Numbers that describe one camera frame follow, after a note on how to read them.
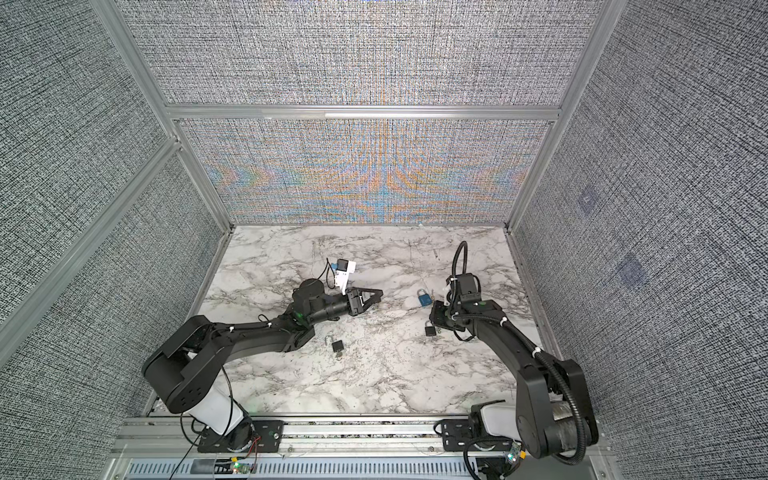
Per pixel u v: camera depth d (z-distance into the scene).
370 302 0.76
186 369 0.45
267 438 0.73
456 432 0.74
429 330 0.92
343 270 0.75
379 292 0.78
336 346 0.88
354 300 0.72
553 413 0.41
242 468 0.69
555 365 0.43
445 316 0.78
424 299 0.98
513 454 0.69
